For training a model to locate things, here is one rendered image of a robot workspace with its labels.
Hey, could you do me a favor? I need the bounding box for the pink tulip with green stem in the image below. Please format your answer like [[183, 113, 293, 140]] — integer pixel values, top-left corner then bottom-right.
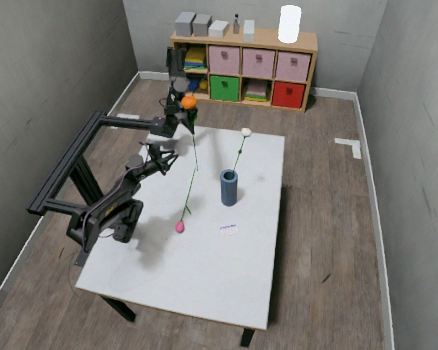
[[176, 202, 192, 233]]

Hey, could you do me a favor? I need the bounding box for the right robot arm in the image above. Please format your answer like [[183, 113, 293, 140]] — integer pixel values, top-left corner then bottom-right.
[[66, 154, 148, 250]]

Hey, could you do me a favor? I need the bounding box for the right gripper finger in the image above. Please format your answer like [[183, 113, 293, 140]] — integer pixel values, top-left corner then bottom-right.
[[163, 154, 179, 171], [160, 150, 175, 158]]

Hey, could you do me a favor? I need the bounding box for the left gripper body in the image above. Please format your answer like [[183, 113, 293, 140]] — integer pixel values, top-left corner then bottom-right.
[[174, 101, 198, 123]]

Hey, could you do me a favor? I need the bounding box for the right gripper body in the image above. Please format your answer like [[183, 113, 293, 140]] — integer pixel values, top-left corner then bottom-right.
[[145, 145, 168, 176]]

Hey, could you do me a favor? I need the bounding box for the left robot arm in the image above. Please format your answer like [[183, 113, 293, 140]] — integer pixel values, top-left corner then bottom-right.
[[160, 47, 189, 135]]

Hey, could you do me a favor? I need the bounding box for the blue-grey hollow cylinder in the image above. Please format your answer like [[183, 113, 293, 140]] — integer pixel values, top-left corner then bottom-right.
[[220, 169, 238, 207]]

